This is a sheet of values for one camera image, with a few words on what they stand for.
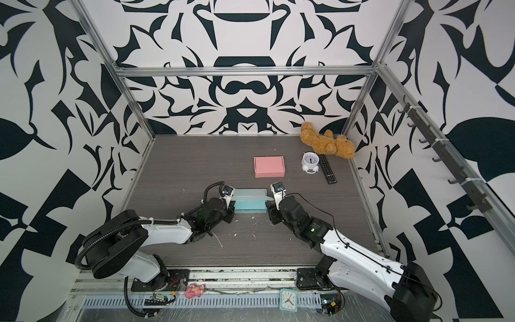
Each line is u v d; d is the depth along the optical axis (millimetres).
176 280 731
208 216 669
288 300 690
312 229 567
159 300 727
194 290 701
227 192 769
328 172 1042
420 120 642
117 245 441
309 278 748
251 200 892
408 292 397
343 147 1044
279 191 674
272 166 1016
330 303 709
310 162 1052
